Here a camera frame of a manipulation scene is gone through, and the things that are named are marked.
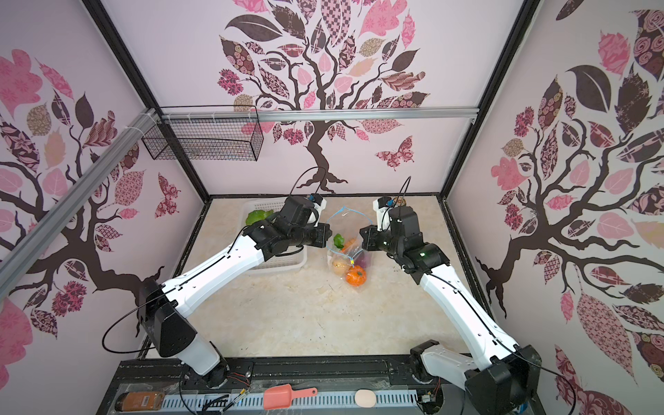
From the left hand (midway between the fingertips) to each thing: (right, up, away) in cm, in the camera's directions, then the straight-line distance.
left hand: (331, 236), depth 77 cm
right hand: (+9, +3, -2) cm, 10 cm away
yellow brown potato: (+3, -10, +6) cm, 13 cm away
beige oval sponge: (+10, -45, -7) cm, 46 cm away
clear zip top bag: (+5, -7, +1) cm, 9 cm away
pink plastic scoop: (-14, -44, -7) cm, 47 cm away
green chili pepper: (+2, -2, +9) cm, 9 cm away
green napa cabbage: (-29, +7, +21) cm, 37 cm away
